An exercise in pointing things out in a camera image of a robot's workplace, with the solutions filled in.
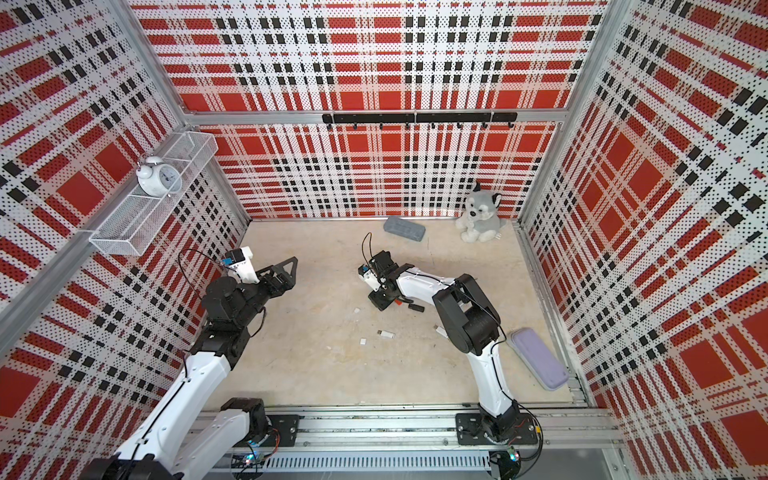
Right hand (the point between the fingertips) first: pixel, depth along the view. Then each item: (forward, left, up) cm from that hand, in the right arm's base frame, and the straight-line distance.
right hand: (383, 297), depth 98 cm
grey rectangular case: (+29, -7, +2) cm, 30 cm away
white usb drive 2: (-13, -2, -1) cm, 13 cm away
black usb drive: (-4, -11, 0) cm, 11 cm away
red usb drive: (-3, -5, +1) cm, 6 cm away
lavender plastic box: (-22, -44, +2) cm, 49 cm away
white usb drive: (-12, -18, -1) cm, 22 cm away
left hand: (-3, +23, +24) cm, 33 cm away
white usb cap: (-5, +8, -1) cm, 10 cm away
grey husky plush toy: (+25, -35, +10) cm, 44 cm away
